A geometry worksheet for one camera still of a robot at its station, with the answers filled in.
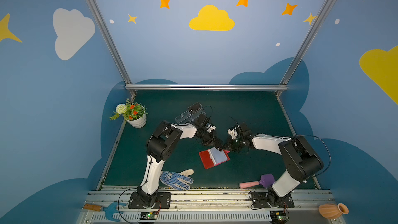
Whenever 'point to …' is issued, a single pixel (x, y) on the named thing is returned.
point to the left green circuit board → (148, 215)
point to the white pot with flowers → (134, 113)
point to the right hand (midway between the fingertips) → (223, 145)
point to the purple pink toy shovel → (267, 181)
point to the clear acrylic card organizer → (186, 116)
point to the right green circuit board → (279, 216)
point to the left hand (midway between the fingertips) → (223, 143)
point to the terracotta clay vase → (331, 211)
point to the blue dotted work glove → (170, 178)
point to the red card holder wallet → (213, 157)
